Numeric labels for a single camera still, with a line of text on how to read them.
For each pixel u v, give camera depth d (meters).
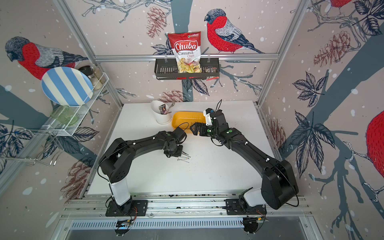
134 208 0.73
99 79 0.85
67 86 0.72
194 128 0.73
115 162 0.48
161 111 1.08
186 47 0.80
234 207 0.73
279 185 0.41
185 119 1.12
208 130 0.70
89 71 0.80
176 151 0.81
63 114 0.69
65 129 0.62
